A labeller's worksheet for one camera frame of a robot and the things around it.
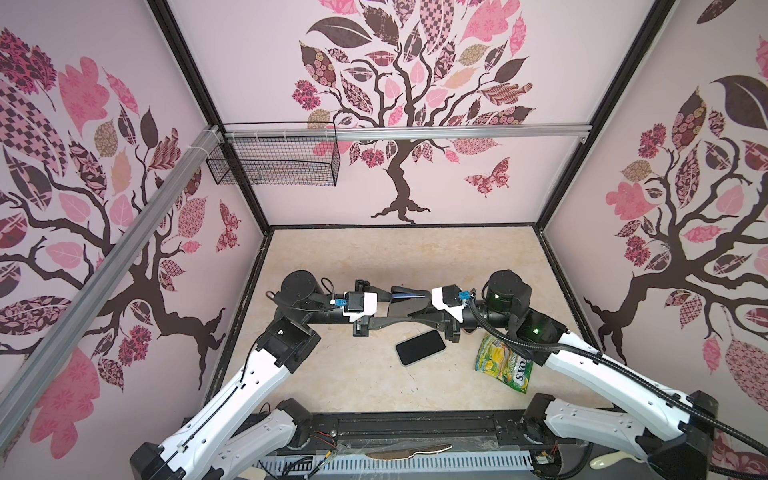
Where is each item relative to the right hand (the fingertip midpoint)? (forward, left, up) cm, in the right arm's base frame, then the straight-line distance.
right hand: (412, 307), depth 59 cm
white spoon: (-24, -46, -33) cm, 62 cm away
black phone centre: (+5, -4, -34) cm, 34 cm away
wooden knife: (-22, +2, -34) cm, 40 cm away
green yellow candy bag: (0, -25, -31) cm, 40 cm away
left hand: (-3, 0, +3) cm, 4 cm away
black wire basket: (+57, +41, +1) cm, 70 cm away
